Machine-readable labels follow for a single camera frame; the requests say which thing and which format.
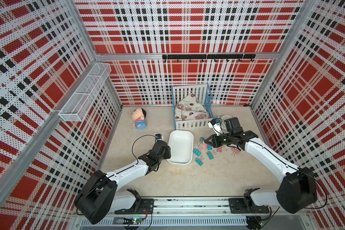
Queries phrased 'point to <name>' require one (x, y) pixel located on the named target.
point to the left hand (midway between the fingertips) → (169, 148)
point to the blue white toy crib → (203, 93)
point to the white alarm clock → (225, 117)
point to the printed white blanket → (190, 108)
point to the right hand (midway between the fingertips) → (208, 140)
